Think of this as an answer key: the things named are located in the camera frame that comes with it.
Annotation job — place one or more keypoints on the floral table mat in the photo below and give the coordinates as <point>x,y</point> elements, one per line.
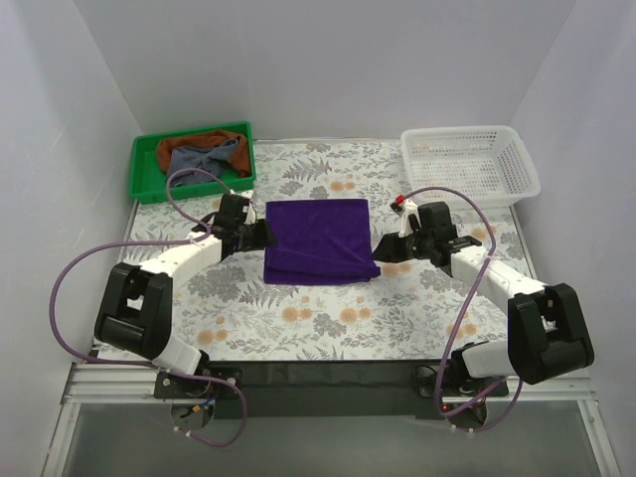
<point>412,310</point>

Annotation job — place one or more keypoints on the aluminium frame rail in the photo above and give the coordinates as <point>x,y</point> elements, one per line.
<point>323,418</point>

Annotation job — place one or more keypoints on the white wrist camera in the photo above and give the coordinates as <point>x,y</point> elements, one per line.
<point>407,211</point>
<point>250,211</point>

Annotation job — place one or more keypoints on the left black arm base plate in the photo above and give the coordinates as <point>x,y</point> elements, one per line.
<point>212,382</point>

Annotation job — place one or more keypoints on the purple towel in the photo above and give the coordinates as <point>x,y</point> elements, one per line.
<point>319,243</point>

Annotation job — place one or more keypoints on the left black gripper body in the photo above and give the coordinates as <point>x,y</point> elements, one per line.
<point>256,235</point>

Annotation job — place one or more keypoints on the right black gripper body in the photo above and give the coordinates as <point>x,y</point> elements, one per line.
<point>400,246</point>

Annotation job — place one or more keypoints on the orange brown towel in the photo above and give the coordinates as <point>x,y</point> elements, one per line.
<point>239,161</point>

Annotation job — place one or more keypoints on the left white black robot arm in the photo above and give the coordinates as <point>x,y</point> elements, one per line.
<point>135,313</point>

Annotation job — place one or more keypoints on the green plastic tray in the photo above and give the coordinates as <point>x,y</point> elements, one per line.
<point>147,182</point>

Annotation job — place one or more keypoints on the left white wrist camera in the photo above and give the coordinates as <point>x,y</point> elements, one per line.
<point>250,211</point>

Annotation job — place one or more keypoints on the white plastic basket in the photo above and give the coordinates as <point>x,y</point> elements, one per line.
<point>489,164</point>

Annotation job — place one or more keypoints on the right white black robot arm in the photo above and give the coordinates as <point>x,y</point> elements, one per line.
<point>546,332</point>

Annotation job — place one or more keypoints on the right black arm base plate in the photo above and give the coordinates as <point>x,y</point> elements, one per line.
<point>432,382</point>

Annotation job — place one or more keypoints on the grey blue towel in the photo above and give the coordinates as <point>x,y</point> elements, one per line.
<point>191,165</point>

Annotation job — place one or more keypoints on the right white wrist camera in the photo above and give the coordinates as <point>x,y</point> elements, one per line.
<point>407,211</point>

